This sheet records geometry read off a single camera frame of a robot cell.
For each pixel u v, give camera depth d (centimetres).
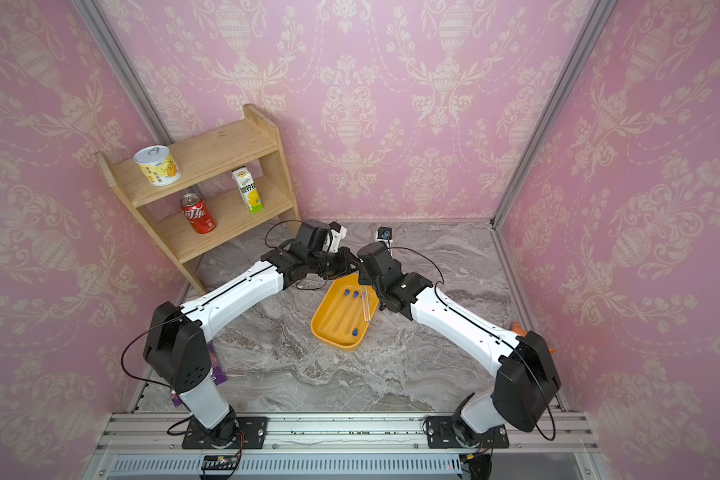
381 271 59
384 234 69
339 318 95
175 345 45
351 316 95
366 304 79
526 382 41
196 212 82
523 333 44
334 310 96
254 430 75
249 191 89
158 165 67
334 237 67
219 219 94
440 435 73
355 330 91
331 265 71
